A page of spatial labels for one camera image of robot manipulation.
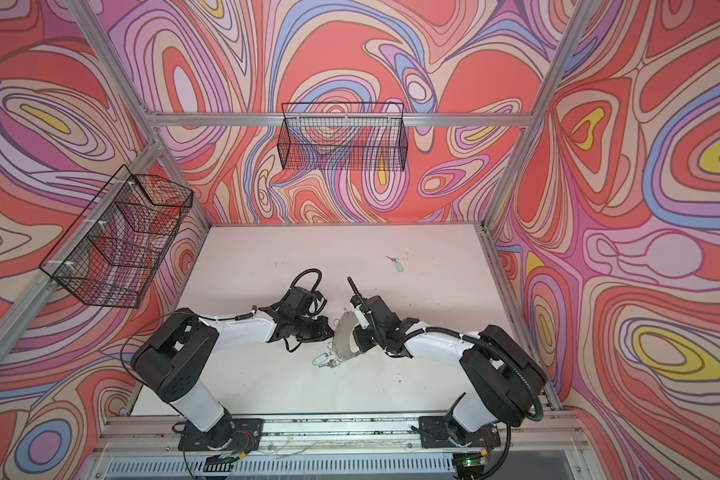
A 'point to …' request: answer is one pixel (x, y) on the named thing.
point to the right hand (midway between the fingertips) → (361, 338)
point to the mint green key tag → (399, 267)
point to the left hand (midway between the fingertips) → (338, 332)
